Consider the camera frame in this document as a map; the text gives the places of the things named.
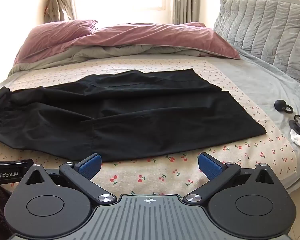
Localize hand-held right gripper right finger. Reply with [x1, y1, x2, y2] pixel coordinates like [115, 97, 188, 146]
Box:
[183, 152, 276, 203]

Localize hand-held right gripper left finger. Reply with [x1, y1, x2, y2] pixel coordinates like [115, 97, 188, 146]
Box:
[24, 153, 116, 204]

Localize black pants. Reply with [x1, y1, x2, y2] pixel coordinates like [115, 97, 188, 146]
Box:
[0, 69, 267, 162]

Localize cherry print cloth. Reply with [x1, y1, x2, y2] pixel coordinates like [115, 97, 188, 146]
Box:
[0, 59, 298, 197]

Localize grey bed sheet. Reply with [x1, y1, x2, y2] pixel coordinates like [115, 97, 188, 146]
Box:
[224, 44, 300, 200]

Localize pink pillow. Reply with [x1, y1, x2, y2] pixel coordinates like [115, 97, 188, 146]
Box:
[13, 19, 98, 66]

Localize pink duvet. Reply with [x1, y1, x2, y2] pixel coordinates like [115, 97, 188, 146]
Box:
[9, 21, 241, 76]

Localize grey quilted headboard cushion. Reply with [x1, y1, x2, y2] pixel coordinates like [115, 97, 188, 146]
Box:
[213, 0, 300, 66]

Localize hanging grey garment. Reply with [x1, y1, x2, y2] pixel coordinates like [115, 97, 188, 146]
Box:
[44, 0, 73, 23]

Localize black ball with ring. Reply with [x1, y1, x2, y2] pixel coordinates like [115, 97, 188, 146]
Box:
[274, 99, 294, 114]

